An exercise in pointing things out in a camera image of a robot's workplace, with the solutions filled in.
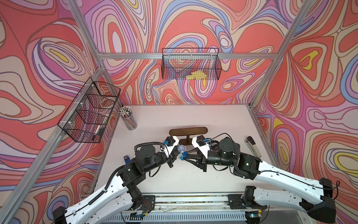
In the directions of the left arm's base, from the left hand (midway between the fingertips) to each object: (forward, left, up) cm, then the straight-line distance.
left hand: (184, 148), depth 64 cm
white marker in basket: (+10, +46, -2) cm, 48 cm away
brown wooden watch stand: (+19, -2, -13) cm, 23 cm away
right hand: (-6, 0, 0) cm, 6 cm away
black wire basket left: (+16, +53, +1) cm, 55 cm away
